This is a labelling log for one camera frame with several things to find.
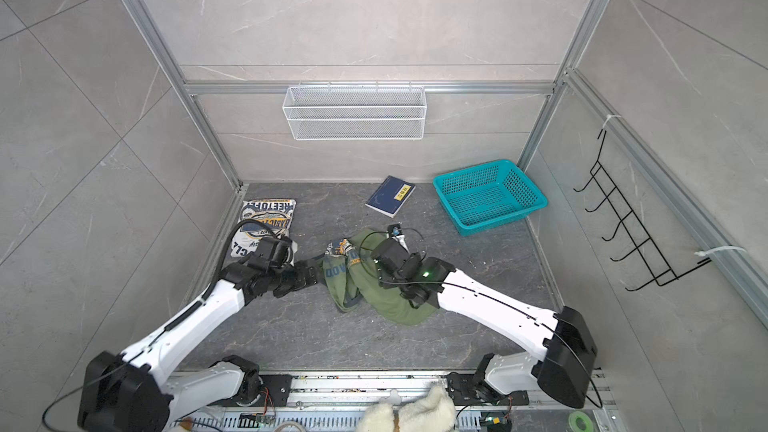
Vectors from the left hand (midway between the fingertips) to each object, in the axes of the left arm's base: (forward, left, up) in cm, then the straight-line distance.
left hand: (313, 271), depth 83 cm
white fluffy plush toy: (-34, -29, +1) cm, 45 cm away
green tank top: (0, -10, -5) cm, 11 cm away
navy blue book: (+37, -24, -10) cm, 45 cm away
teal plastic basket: (+37, -63, -11) cm, 73 cm away
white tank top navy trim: (+26, +23, -8) cm, 36 cm away
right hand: (-1, -22, +5) cm, 23 cm away
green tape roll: (-37, -66, -11) cm, 76 cm away
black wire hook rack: (-13, -76, +22) cm, 81 cm away
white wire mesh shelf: (+50, -11, +18) cm, 55 cm away
